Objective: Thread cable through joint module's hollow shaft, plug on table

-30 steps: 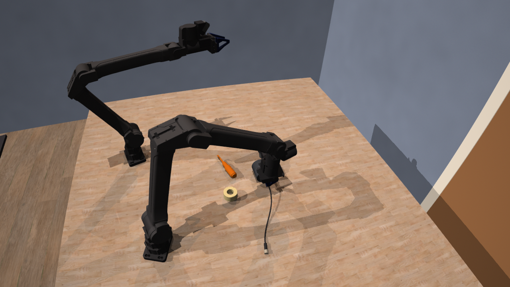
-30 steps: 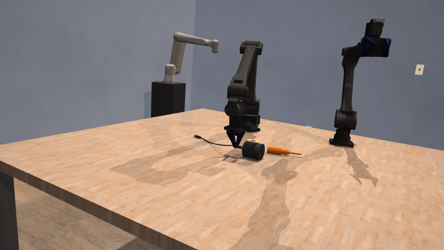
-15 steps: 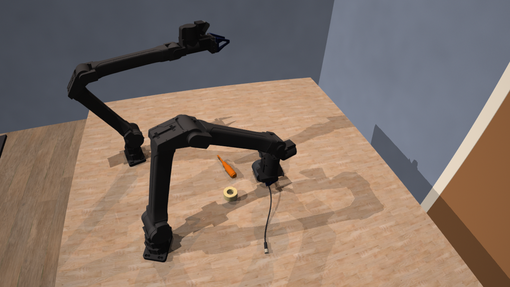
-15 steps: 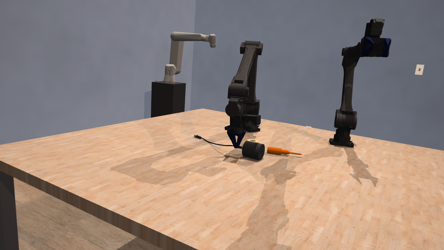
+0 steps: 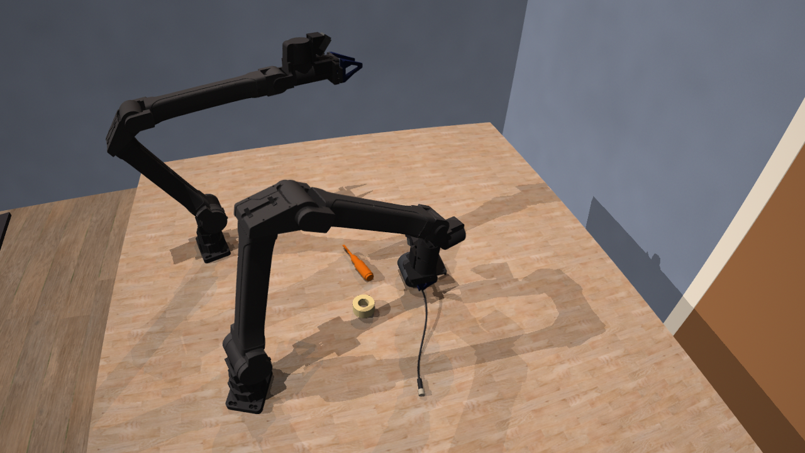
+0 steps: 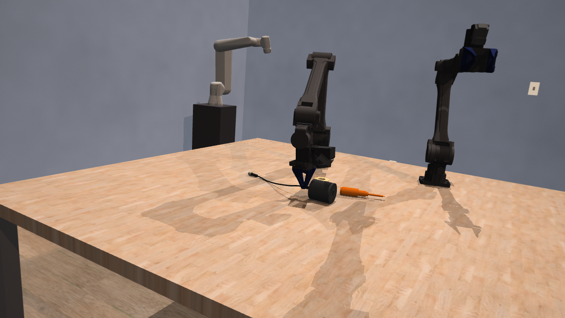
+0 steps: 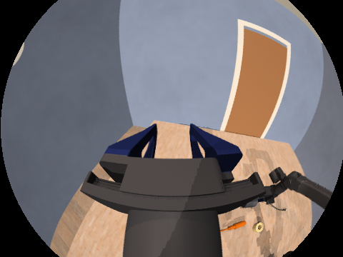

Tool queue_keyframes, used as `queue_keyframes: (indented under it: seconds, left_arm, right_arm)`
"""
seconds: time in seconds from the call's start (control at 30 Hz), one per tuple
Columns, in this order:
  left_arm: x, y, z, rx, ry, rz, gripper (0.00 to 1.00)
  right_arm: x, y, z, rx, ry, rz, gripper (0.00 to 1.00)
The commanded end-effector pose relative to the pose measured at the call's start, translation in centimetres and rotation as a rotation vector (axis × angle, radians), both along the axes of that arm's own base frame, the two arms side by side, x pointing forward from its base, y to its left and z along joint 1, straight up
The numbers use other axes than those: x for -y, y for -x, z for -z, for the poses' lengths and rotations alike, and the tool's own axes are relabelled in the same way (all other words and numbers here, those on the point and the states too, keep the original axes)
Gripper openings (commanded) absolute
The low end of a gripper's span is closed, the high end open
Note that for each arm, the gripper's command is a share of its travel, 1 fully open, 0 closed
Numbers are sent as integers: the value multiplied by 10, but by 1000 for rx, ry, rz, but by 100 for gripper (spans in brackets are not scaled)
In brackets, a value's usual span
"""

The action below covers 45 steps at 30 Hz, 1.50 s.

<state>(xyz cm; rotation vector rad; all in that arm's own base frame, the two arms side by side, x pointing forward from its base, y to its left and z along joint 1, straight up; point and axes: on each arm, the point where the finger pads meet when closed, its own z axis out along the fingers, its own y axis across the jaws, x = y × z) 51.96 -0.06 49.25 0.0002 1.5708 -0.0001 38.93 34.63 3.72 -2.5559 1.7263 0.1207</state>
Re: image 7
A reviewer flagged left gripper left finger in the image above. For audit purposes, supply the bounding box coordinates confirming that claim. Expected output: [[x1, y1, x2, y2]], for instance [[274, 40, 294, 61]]
[[105, 124, 157, 158]]

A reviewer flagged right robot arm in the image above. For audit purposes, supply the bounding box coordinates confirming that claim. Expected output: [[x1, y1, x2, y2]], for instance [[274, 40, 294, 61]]
[[258, 167, 333, 209]]

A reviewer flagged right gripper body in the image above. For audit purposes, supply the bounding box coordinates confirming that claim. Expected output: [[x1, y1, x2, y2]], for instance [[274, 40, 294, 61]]
[[263, 197, 275, 205]]

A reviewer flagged olive-brown hollow cylinder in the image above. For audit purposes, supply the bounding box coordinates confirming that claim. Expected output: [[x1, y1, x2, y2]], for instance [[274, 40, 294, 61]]
[[253, 223, 264, 233]]

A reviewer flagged dark grey cylinder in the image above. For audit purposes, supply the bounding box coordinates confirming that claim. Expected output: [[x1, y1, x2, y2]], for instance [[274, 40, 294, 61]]
[[242, 198, 258, 208]]

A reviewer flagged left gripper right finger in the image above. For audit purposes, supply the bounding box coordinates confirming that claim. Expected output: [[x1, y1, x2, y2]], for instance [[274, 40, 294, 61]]
[[189, 124, 243, 173]]

